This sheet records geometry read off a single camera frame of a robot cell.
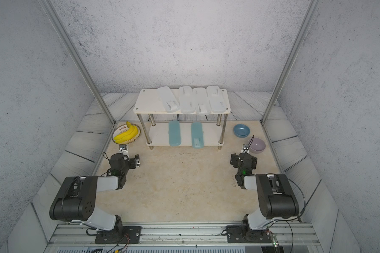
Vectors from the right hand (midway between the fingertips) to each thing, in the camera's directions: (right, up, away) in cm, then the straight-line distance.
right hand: (245, 154), depth 94 cm
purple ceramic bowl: (+11, +5, +8) cm, 14 cm away
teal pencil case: (-43, +12, +11) cm, 46 cm away
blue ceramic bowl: (+3, +14, +19) cm, 24 cm away
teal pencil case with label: (-28, +11, +11) cm, 32 cm away
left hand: (-67, 0, +1) cm, 67 cm away
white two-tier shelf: (-53, +16, +18) cm, 58 cm away
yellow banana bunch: (-73, +13, +14) cm, 75 cm away
